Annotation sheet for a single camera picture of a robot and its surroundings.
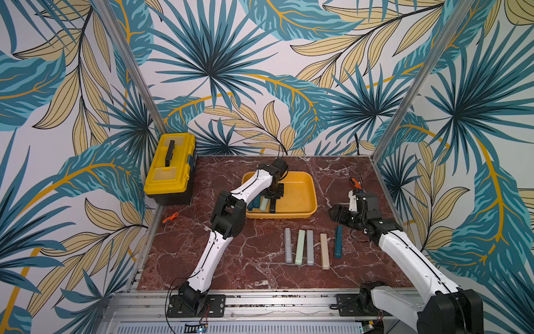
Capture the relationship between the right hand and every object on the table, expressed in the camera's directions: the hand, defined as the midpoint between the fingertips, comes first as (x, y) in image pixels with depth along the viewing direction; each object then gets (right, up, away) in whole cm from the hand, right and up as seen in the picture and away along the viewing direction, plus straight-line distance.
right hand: (337, 213), depth 85 cm
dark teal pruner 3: (+1, -12, +1) cm, 13 cm away
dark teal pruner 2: (-34, +3, +13) cm, 36 cm away
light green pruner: (-30, +2, +12) cm, 33 cm away
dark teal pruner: (-36, +1, +12) cm, 39 cm away
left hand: (-25, +5, +15) cm, 29 cm away
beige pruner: (-5, -17, 0) cm, 18 cm away
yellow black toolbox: (-70, +14, +4) cm, 71 cm away
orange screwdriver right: (+17, +11, +22) cm, 30 cm away
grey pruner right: (-11, -18, -2) cm, 21 cm away
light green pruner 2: (-15, -14, 0) cm, 21 cm away
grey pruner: (-20, -14, +1) cm, 24 cm away
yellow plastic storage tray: (-13, +4, +18) cm, 22 cm away
